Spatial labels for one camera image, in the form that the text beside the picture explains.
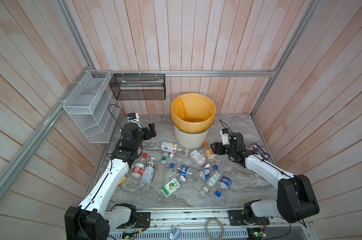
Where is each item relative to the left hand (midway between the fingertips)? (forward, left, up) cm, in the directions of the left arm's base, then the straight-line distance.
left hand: (147, 128), depth 78 cm
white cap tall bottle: (-17, +1, -21) cm, 27 cm away
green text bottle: (-20, -37, -21) cm, 46 cm away
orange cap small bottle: (-2, -36, -21) cm, 42 cm away
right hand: (0, -40, -16) cm, 43 cm away
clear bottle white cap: (-7, -18, -21) cm, 29 cm away
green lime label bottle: (-22, -14, -23) cm, 35 cm away
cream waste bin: (+3, -25, -16) cm, 29 cm away
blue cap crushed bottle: (-16, -29, -25) cm, 42 cm away
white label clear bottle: (+2, -11, -21) cm, 23 cm away
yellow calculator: (-19, +17, -26) cm, 36 cm away
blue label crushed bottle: (-14, -19, -22) cm, 32 cm away
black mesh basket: (+40, +12, -2) cm, 42 cm away
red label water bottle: (-15, +7, -20) cm, 26 cm away
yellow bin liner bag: (+23, -26, -11) cm, 36 cm away
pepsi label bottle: (-22, -42, -20) cm, 52 cm away
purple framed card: (+2, -70, -24) cm, 74 cm away
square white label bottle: (-5, -29, -23) cm, 37 cm away
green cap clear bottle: (-13, -5, -26) cm, 30 cm away
